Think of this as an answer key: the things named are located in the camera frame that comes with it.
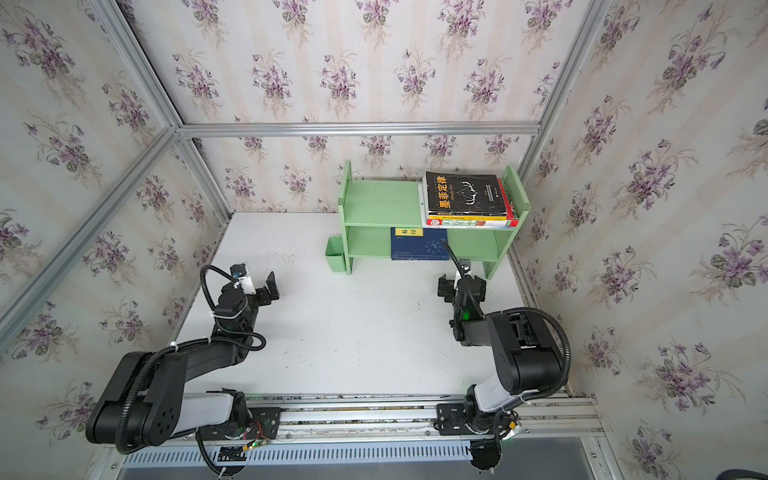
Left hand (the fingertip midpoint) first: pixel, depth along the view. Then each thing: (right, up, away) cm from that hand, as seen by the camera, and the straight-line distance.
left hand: (256, 277), depth 87 cm
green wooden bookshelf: (+35, +21, -1) cm, 41 cm away
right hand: (+66, -1, +6) cm, 67 cm away
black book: (+60, +23, -7) cm, 65 cm away
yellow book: (+60, +17, -10) cm, 63 cm away
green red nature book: (+72, +17, -9) cm, 75 cm away
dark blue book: (+49, +10, +6) cm, 50 cm away
